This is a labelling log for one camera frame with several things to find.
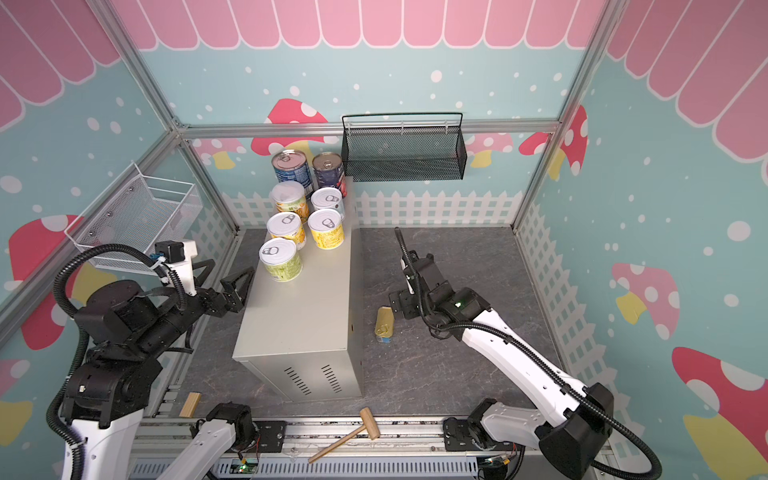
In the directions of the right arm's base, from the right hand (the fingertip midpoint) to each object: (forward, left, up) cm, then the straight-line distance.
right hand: (407, 295), depth 76 cm
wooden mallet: (-26, +10, -20) cm, 34 cm away
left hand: (-6, +35, +18) cm, 40 cm away
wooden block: (-21, +57, -20) cm, 64 cm away
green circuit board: (-35, +42, -23) cm, 59 cm away
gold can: (0, +7, -17) cm, 18 cm away
